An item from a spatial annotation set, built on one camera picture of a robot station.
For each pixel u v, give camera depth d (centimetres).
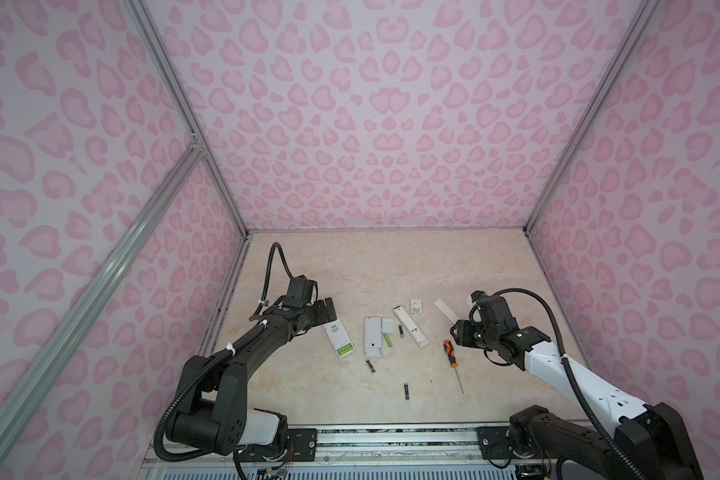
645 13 69
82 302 56
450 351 88
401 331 93
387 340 91
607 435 43
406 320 94
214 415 42
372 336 92
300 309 69
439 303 99
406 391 82
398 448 74
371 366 86
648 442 44
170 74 78
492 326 65
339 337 91
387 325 94
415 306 98
